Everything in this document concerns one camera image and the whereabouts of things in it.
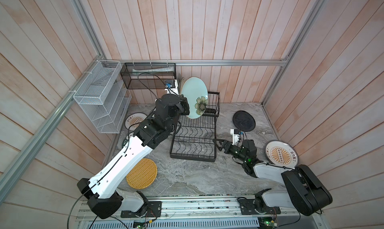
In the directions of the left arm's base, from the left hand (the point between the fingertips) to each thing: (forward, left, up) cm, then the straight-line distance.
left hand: (183, 99), depth 63 cm
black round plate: (+22, -44, -43) cm, 65 cm away
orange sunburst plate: (-5, -61, -43) cm, 74 cm away
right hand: (-3, -18, -30) cm, 36 cm away
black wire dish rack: (+5, -7, -42) cm, 42 cm away
